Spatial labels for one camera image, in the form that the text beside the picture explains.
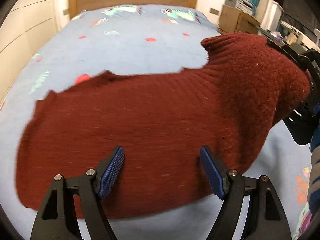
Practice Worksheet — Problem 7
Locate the dark red knitted sweater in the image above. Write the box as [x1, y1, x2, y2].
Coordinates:
[16, 33, 310, 219]

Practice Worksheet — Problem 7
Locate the wooden nightstand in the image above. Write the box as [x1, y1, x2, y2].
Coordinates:
[218, 5, 260, 34]

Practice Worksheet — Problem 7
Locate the grey storage box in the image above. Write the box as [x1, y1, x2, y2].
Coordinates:
[225, 0, 253, 11]

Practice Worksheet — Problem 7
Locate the white wardrobe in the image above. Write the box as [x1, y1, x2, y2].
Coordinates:
[1, 0, 57, 99]

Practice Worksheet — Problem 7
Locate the light blue patterned bedsheet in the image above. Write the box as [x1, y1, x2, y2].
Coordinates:
[1, 5, 310, 239]

